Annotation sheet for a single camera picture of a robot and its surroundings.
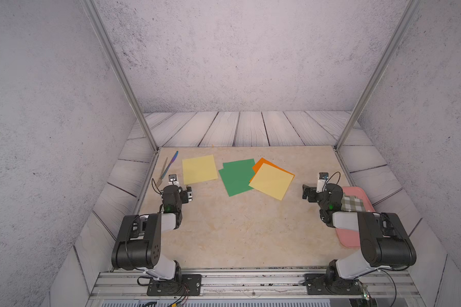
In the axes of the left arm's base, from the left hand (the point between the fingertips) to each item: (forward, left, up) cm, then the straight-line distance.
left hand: (180, 186), depth 94 cm
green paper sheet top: (+17, -29, -7) cm, 34 cm away
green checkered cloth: (-8, -83, -6) cm, 84 cm away
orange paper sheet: (+21, -42, -7) cm, 47 cm away
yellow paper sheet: (+17, -6, -8) cm, 20 cm away
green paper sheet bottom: (+10, -28, -9) cm, 31 cm away
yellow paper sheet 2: (+7, -47, -7) cm, 48 cm away
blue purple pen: (+19, +12, -7) cm, 23 cm away
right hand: (-1, -66, +1) cm, 66 cm away
